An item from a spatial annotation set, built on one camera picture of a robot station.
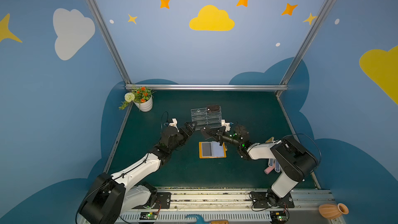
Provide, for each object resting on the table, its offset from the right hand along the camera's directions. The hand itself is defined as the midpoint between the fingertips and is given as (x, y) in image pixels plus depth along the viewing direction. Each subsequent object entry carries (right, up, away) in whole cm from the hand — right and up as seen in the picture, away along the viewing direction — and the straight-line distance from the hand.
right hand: (207, 130), depth 82 cm
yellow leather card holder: (+3, -13, +9) cm, 16 cm away
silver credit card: (-1, -1, +4) cm, 4 cm away
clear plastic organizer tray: (+2, +6, +19) cm, 20 cm away
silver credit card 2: (+5, +12, +20) cm, 24 cm away
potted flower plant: (-42, +19, +18) cm, 50 cm away
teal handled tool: (+2, -39, -14) cm, 41 cm away
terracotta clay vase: (+54, -33, -16) cm, 65 cm away
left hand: (-5, +1, -1) cm, 6 cm away
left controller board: (-28, -38, -11) cm, 49 cm away
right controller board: (+33, -39, -10) cm, 53 cm away
